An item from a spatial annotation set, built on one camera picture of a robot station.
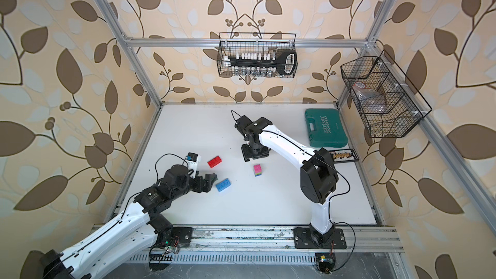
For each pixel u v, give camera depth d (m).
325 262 0.71
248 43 0.91
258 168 0.89
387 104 0.74
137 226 0.52
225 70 0.85
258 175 0.91
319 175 0.48
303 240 0.73
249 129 0.63
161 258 0.73
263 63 0.84
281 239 0.75
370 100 0.69
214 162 0.94
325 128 1.02
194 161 0.71
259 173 0.91
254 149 0.71
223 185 0.87
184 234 0.76
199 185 0.71
